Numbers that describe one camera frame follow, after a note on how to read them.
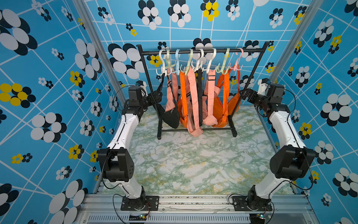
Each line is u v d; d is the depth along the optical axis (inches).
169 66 29.7
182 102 32.6
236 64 28.4
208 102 32.8
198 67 29.5
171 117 33.2
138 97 24.8
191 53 25.7
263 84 28.5
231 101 38.0
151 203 29.0
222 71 29.0
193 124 34.2
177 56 26.2
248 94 29.0
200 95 31.7
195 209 28.5
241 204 28.5
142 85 29.0
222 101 32.9
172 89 36.2
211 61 27.9
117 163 17.7
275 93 24.4
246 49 34.0
